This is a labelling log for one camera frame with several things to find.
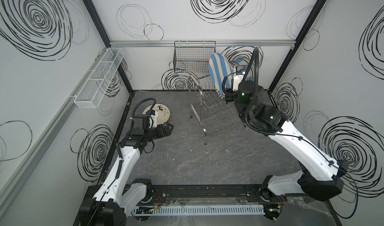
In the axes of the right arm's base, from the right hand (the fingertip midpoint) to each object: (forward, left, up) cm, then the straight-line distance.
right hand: (230, 79), depth 62 cm
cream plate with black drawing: (+13, +38, -44) cm, 60 cm away
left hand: (-7, +30, -28) cm, 41 cm away
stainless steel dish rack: (+13, +2, -42) cm, 45 cm away
